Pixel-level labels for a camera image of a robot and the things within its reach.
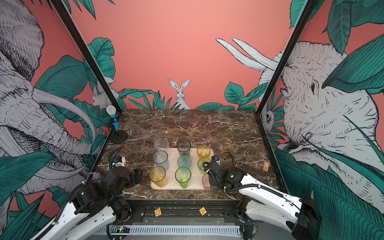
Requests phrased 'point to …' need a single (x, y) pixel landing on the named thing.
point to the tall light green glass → (183, 175)
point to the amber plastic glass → (157, 175)
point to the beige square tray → (195, 182)
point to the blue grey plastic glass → (160, 158)
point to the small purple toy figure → (96, 175)
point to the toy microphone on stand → (119, 137)
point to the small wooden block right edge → (265, 167)
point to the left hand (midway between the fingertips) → (136, 172)
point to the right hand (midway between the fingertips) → (211, 178)
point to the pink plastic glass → (206, 182)
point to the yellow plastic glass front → (203, 150)
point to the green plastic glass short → (201, 161)
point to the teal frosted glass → (184, 161)
